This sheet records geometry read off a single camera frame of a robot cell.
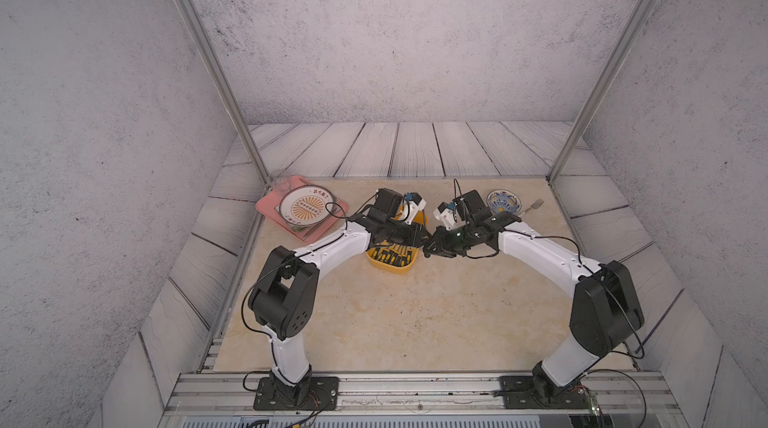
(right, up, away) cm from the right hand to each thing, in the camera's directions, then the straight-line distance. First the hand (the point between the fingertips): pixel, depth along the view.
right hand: (426, 249), depth 83 cm
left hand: (+3, +2, +2) cm, 4 cm away
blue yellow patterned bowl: (+31, +13, +28) cm, 44 cm away
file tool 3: (-6, -6, +13) cm, 16 cm away
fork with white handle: (+44, +12, +29) cm, 54 cm away
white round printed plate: (-41, +12, +29) cm, 52 cm away
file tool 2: (-9, -5, +15) cm, 18 cm away
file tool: (-11, -5, +14) cm, 18 cm away
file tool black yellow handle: (-14, -4, +16) cm, 22 cm away
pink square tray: (-55, +11, +29) cm, 63 cm away
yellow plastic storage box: (-6, -3, +16) cm, 18 cm away
